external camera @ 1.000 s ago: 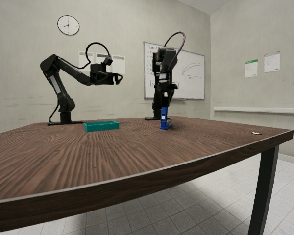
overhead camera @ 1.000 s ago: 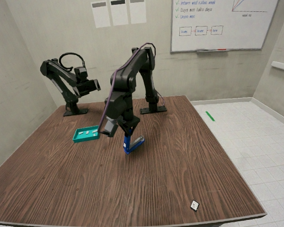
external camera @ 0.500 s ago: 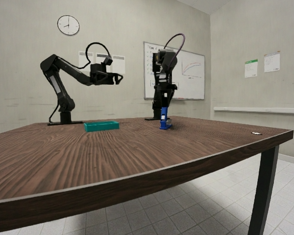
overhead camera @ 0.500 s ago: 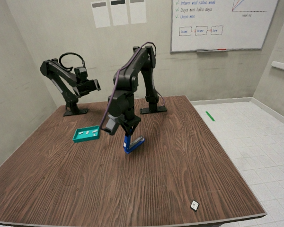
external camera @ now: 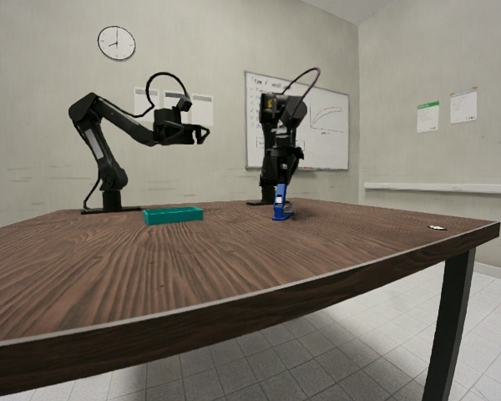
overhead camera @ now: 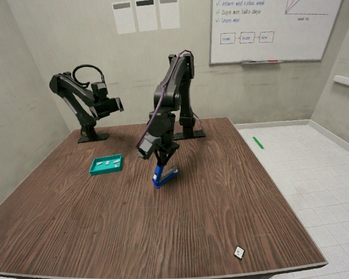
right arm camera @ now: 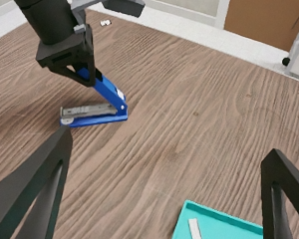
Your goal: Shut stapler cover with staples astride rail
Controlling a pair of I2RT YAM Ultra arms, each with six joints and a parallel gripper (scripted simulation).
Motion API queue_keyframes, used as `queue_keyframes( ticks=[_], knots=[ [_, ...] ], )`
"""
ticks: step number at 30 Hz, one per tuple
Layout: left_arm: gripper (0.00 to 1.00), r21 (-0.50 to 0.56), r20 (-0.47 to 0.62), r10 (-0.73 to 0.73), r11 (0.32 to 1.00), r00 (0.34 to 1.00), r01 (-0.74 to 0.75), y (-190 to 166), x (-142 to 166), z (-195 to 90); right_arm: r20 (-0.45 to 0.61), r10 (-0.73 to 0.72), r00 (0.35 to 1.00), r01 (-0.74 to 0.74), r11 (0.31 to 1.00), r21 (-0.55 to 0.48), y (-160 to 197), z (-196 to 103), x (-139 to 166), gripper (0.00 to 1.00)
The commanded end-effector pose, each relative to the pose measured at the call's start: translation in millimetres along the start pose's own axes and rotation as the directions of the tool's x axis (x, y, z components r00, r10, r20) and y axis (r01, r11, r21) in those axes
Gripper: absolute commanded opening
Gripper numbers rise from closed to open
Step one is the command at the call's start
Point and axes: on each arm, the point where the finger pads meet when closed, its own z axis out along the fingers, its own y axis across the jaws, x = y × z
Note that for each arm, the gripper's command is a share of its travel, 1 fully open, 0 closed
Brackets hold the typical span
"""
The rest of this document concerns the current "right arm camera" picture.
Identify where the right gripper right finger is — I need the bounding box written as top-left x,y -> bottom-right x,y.
260,148 -> 299,239

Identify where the teal shallow tray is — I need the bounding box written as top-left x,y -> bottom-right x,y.
172,200 -> 263,239

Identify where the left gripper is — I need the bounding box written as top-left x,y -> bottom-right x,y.
19,0 -> 106,88

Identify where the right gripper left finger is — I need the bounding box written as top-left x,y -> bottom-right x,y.
0,124 -> 73,239

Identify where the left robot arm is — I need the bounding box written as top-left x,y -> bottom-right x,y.
13,0 -> 146,18

